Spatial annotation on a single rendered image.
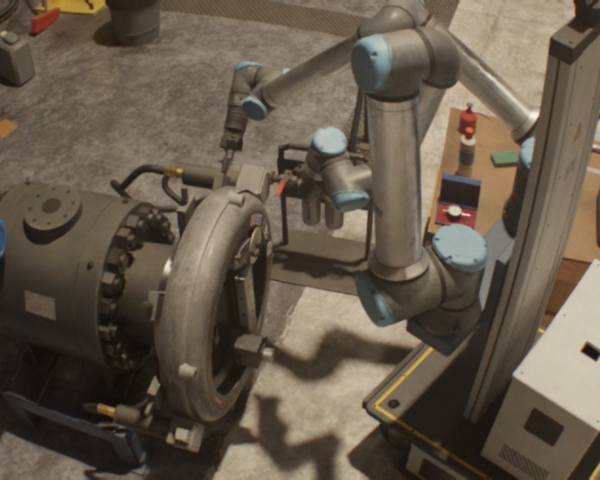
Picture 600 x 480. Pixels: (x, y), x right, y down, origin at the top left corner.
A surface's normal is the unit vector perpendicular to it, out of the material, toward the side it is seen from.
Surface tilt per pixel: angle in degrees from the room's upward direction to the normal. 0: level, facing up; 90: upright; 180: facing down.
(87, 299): 50
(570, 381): 0
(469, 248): 5
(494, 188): 0
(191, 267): 21
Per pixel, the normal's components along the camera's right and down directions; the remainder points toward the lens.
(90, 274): -0.18, -0.18
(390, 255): -0.40, 0.58
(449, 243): 0.05, -0.73
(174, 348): -0.23, 0.21
